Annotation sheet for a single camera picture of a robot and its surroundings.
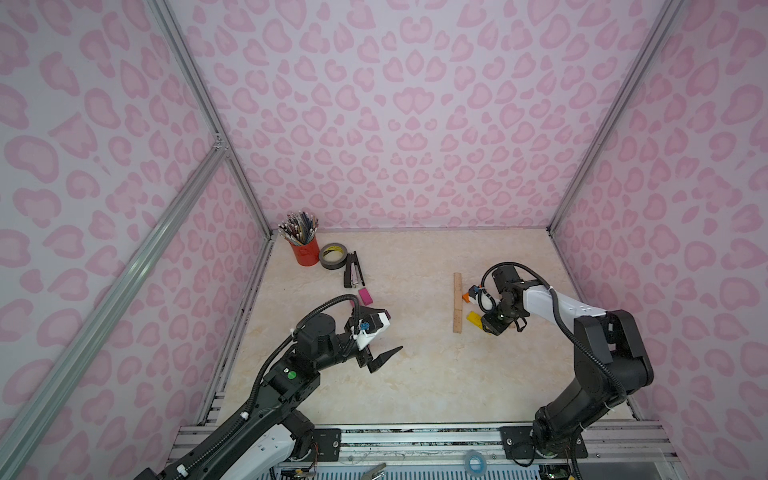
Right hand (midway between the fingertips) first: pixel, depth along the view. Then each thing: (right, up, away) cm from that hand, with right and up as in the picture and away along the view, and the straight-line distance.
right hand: (491, 319), depth 93 cm
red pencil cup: (-61, +20, +11) cm, 65 cm away
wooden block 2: (-10, -1, +1) cm, 11 cm away
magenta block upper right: (-40, +6, +7) cm, 41 cm away
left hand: (-30, +2, -24) cm, 39 cm away
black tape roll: (-54, +17, +16) cm, 59 cm away
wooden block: (-9, +5, +6) cm, 12 cm away
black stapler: (-46, +19, +17) cm, 53 cm away
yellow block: (-5, 0, -1) cm, 5 cm away
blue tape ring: (-9, -29, -23) cm, 38 cm away
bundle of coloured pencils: (-62, +29, +6) cm, 69 cm away
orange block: (-9, +7, -3) cm, 12 cm away
